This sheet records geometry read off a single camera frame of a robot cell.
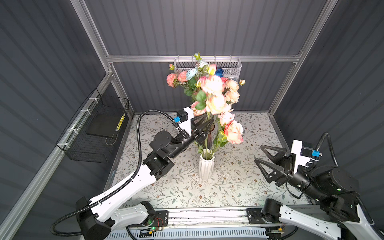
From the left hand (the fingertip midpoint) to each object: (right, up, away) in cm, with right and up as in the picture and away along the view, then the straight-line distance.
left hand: (210, 117), depth 54 cm
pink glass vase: (+1, -11, +16) cm, 20 cm away
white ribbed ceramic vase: (0, -22, +17) cm, 27 cm away
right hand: (+16, -13, -7) cm, 22 cm away
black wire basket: (-56, -8, +17) cm, 59 cm away
